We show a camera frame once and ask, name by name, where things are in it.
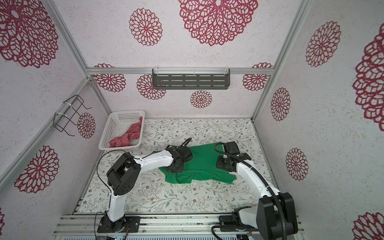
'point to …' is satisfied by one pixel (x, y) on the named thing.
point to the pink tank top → (124, 140)
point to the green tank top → (201, 169)
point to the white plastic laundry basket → (124, 131)
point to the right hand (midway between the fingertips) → (220, 162)
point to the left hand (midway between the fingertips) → (175, 170)
